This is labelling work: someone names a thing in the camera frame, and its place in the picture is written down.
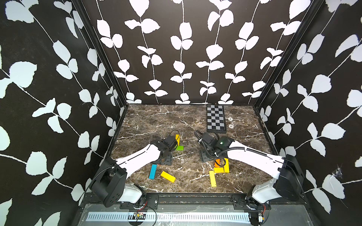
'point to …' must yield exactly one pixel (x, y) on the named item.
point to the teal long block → (152, 172)
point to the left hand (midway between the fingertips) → (164, 159)
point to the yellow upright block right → (226, 165)
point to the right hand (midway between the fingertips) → (203, 154)
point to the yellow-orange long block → (168, 177)
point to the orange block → (218, 161)
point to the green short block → (180, 148)
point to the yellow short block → (218, 170)
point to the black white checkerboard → (215, 119)
